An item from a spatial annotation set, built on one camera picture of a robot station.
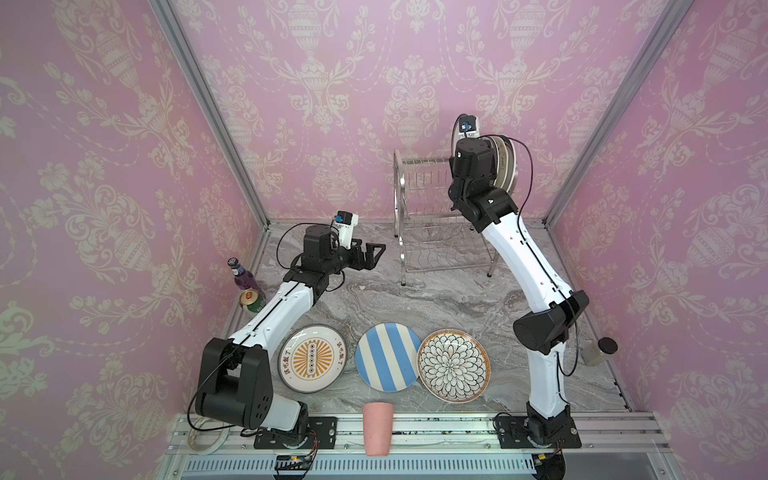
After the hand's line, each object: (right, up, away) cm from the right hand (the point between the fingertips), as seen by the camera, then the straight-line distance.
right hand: (485, 148), depth 72 cm
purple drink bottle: (-67, -33, +15) cm, 76 cm away
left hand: (-28, -23, +9) cm, 38 cm away
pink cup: (-26, -66, -1) cm, 71 cm away
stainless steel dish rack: (-7, -19, +44) cm, 49 cm away
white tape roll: (-64, -71, 0) cm, 96 cm away
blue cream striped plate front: (-24, -56, +15) cm, 63 cm away
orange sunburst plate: (-46, -56, +13) cm, 74 cm away
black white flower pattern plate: (-5, -58, +12) cm, 59 cm away
